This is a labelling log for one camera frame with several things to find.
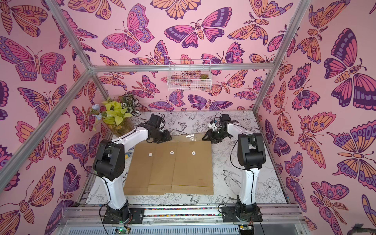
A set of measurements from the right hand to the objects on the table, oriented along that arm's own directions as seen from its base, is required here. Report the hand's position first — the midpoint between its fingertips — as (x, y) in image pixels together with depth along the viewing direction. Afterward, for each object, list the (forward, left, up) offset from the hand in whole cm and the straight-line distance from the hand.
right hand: (207, 138), depth 98 cm
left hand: (-1, +24, +2) cm, 24 cm away
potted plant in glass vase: (+4, +55, +18) cm, 58 cm away
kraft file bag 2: (-19, +28, -5) cm, 34 cm away
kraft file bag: (-21, +9, -4) cm, 24 cm away
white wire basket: (+30, +12, +29) cm, 44 cm away
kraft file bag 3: (-27, +42, -6) cm, 50 cm away
